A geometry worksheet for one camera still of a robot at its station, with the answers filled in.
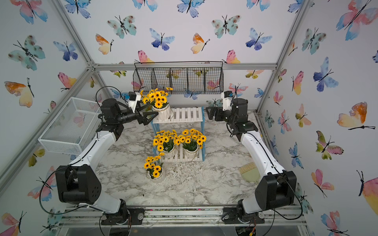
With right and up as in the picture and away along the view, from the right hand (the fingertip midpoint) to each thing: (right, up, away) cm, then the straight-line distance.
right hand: (215, 106), depth 77 cm
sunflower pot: (-32, -31, 0) cm, 45 cm away
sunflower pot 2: (-27, -19, +4) cm, 33 cm away
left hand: (-31, 0, -3) cm, 31 cm away
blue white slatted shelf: (-18, -12, +33) cm, 39 cm away
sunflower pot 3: (-12, -18, +5) cm, 23 cm away
